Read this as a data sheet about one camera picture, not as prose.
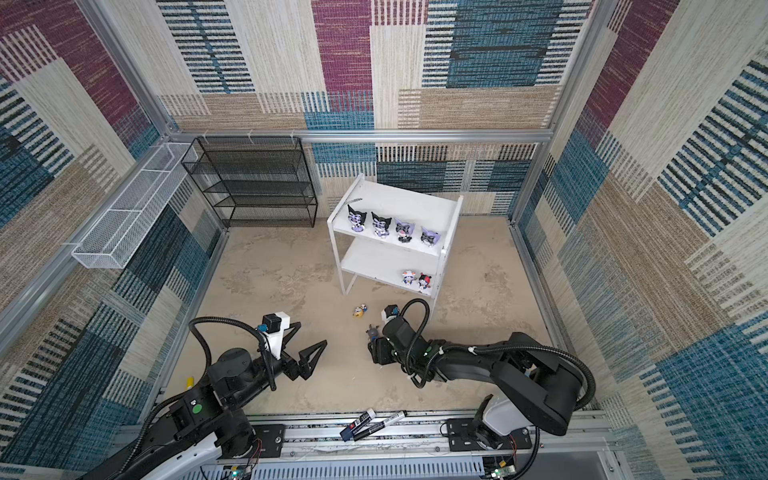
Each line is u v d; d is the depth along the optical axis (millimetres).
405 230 662
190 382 816
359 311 938
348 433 739
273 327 597
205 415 538
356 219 685
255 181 1110
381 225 684
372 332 899
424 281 798
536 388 435
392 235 714
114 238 713
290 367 630
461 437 727
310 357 646
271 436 746
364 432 748
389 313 795
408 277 810
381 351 761
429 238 669
